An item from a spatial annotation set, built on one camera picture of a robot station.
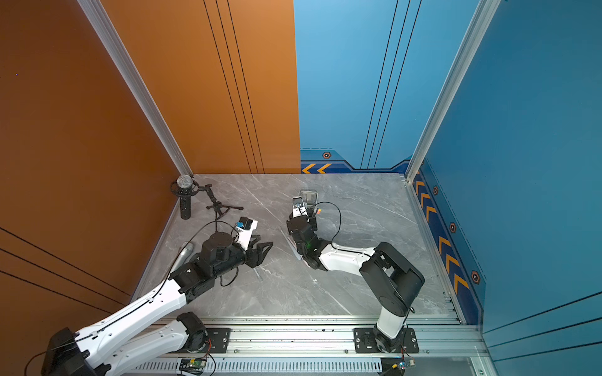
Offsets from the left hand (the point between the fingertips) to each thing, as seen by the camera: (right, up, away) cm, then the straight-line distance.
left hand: (267, 237), depth 77 cm
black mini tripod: (-25, +9, +22) cm, 34 cm away
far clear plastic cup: (+14, +14, +26) cm, 33 cm away
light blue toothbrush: (+8, -7, +17) cm, 20 cm away
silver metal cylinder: (-34, -8, +14) cm, 38 cm away
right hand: (+10, +9, +11) cm, 18 cm away
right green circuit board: (+42, -37, -7) cm, 56 cm away
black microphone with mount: (-31, +17, +8) cm, 36 cm away
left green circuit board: (-22, -38, -5) cm, 44 cm away
